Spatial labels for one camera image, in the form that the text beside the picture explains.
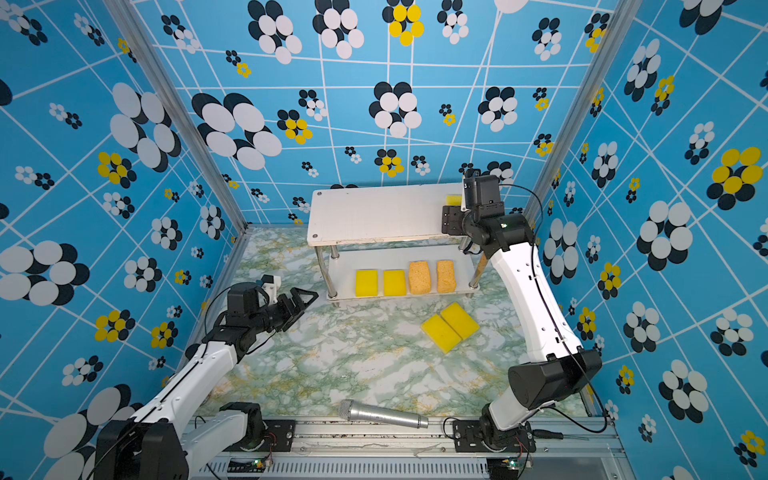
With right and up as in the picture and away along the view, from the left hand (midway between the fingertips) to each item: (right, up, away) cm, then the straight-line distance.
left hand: (312, 301), depth 82 cm
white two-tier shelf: (+20, +17, +34) cm, 43 cm away
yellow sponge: (+14, +4, +12) cm, 19 cm away
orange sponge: (+31, +4, +11) cm, 33 cm away
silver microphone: (+14, -27, -7) cm, 31 cm away
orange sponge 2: (+39, +4, +11) cm, 41 cm away
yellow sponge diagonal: (+44, -8, +12) cm, 47 cm away
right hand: (+40, +23, -7) cm, 47 cm away
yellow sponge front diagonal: (+37, -11, +9) cm, 40 cm away
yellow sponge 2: (+23, +4, +12) cm, 26 cm away
